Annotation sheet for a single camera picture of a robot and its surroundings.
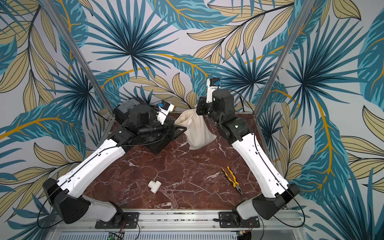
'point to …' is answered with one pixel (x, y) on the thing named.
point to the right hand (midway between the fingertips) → (186, 102)
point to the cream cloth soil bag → (198, 133)
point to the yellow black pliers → (235, 183)
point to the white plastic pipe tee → (154, 186)
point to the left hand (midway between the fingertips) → (179, 126)
